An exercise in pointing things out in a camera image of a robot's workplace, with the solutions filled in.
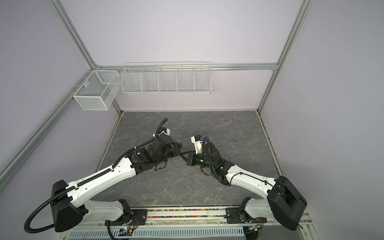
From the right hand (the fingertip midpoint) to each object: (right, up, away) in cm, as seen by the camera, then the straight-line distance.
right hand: (180, 156), depth 75 cm
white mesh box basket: (-57, +37, +23) cm, 72 cm away
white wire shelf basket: (-12, +47, +25) cm, 55 cm away
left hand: (+1, +4, 0) cm, 4 cm away
